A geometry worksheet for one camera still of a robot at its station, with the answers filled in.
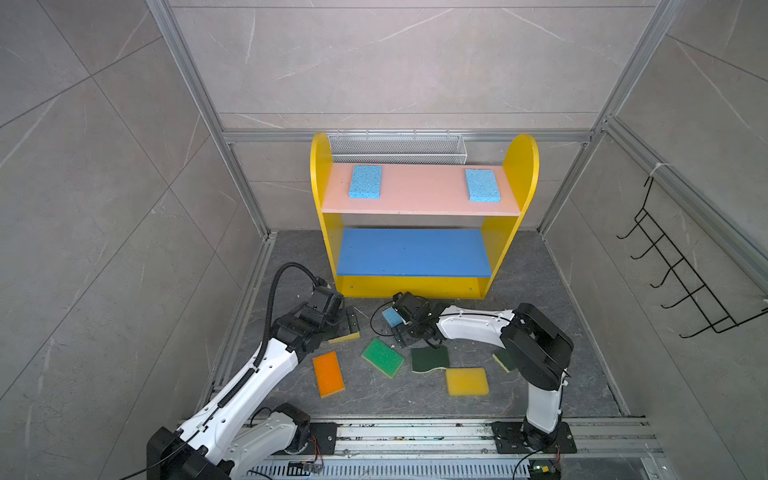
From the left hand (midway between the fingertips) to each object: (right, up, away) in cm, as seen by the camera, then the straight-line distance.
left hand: (342, 313), depth 79 cm
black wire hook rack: (+79, +3, -20) cm, 82 cm away
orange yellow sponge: (-5, -18, +5) cm, 20 cm away
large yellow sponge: (+35, -20, +3) cm, 40 cm away
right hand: (+18, -8, +15) cm, 25 cm away
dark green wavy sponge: (+23, -15, +6) cm, 28 cm away
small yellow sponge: (+2, -4, -9) cm, 10 cm away
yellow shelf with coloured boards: (+27, +13, +14) cm, 33 cm away
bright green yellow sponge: (+11, -14, +7) cm, 19 cm away
